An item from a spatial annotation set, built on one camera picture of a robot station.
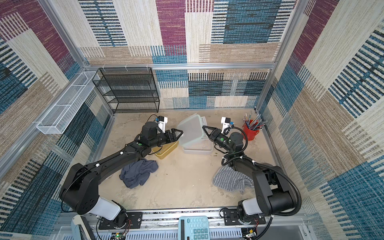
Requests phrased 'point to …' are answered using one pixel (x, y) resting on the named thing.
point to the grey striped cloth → (229, 179)
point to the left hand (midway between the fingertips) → (180, 133)
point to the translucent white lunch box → (203, 146)
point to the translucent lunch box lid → (192, 128)
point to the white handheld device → (80, 229)
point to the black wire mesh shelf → (128, 90)
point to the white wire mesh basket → (56, 121)
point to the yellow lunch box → (162, 151)
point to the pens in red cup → (257, 123)
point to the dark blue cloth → (134, 175)
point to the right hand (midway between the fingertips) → (203, 129)
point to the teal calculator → (193, 227)
